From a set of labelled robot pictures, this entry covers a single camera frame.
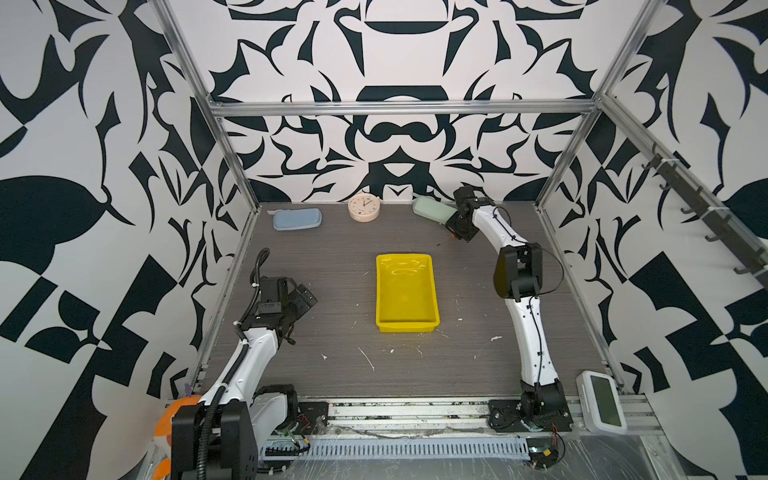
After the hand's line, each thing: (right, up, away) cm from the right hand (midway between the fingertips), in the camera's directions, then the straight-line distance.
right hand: (455, 226), depth 110 cm
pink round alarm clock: (-33, +7, +5) cm, 34 cm away
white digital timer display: (+26, -43, -37) cm, 63 cm away
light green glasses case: (-7, +7, +6) cm, 11 cm away
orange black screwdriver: (-6, -6, -2) cm, 9 cm away
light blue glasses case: (-58, +3, +1) cm, 58 cm away
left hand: (-50, -21, -23) cm, 59 cm away
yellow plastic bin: (-19, -21, -15) cm, 32 cm away
